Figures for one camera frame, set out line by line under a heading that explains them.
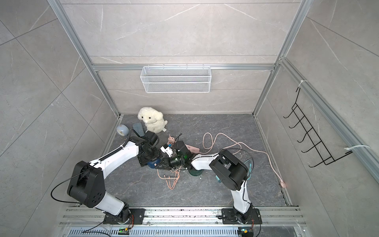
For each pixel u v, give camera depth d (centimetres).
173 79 101
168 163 75
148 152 71
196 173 81
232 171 51
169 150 82
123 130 101
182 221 73
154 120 98
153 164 81
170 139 96
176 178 78
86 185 44
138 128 107
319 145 64
